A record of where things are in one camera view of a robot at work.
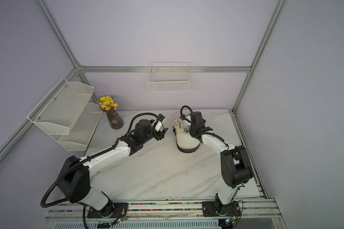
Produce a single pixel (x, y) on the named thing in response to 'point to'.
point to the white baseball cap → (184, 139)
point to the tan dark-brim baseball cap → (186, 150)
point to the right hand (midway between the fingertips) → (200, 120)
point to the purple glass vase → (115, 119)
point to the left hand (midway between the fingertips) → (161, 125)
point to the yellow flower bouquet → (107, 102)
